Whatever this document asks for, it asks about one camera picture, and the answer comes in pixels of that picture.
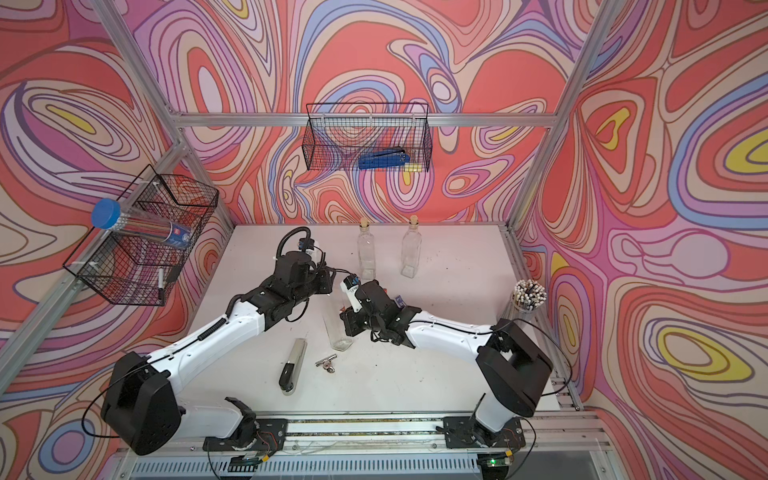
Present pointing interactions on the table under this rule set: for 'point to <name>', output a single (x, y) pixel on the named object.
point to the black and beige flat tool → (290, 372)
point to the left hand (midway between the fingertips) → (337, 272)
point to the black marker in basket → (161, 286)
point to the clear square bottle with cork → (412, 240)
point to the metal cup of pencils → (527, 296)
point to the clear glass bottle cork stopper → (366, 252)
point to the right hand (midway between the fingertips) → (345, 322)
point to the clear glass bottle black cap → (339, 340)
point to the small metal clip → (326, 363)
